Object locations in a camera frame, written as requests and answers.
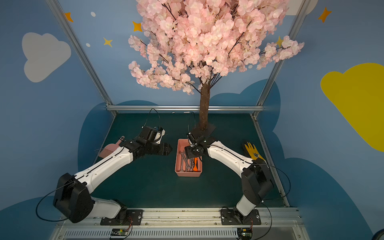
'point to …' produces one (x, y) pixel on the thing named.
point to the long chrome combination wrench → (190, 168)
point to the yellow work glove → (253, 152)
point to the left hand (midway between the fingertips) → (167, 146)
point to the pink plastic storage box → (181, 161)
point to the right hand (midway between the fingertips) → (192, 150)
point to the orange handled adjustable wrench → (195, 168)
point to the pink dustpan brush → (110, 148)
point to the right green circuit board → (245, 233)
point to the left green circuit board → (119, 232)
